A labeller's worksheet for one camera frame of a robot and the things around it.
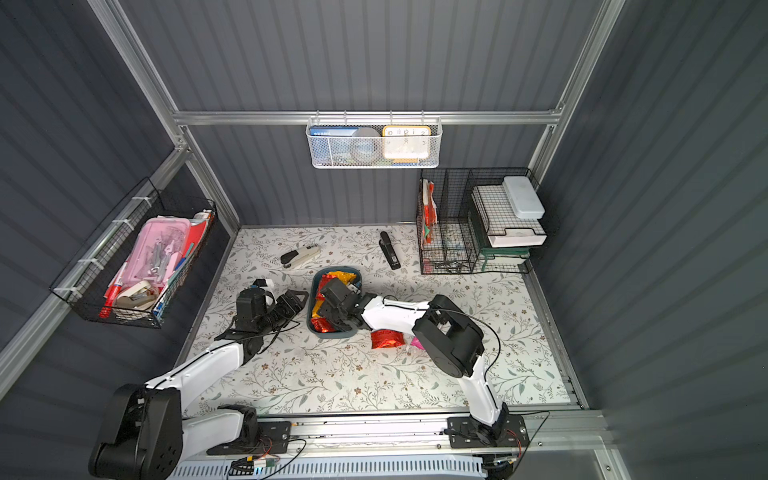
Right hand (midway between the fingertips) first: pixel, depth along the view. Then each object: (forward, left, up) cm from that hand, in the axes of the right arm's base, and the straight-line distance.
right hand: (326, 309), depth 90 cm
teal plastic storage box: (+12, +6, -1) cm, 14 cm away
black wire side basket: (-5, +44, +29) cm, 53 cm away
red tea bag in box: (+10, +2, 0) cm, 10 cm away
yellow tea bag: (+3, +3, -2) cm, 5 cm away
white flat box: (+35, -64, +15) cm, 75 cm away
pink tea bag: (-9, -27, -3) cm, 29 cm away
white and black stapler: (+22, +15, -2) cm, 26 cm away
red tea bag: (-4, +1, -2) cm, 5 cm away
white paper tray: (+24, -54, +14) cm, 61 cm away
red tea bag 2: (-7, -18, -5) cm, 20 cm away
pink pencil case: (+2, +37, +25) cm, 45 cm away
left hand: (+1, +6, +4) cm, 7 cm away
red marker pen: (-11, +41, +25) cm, 49 cm away
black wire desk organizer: (+36, -52, +3) cm, 63 cm away
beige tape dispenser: (-11, +34, +25) cm, 44 cm away
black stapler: (+26, -19, -3) cm, 32 cm away
